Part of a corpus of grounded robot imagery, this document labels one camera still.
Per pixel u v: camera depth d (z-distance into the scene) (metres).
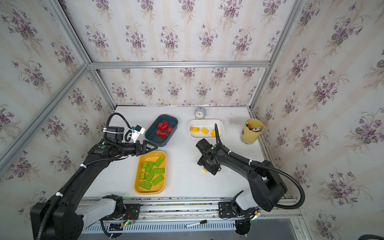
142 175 0.82
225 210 0.73
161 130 1.04
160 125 1.04
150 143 0.68
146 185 0.82
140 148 0.66
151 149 0.69
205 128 1.07
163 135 1.00
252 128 0.94
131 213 0.72
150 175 0.84
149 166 0.88
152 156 0.91
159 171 0.84
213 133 1.04
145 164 0.87
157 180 0.83
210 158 0.62
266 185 0.42
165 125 1.04
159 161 0.91
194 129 1.05
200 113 1.08
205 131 1.04
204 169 0.77
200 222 0.70
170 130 1.04
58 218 0.38
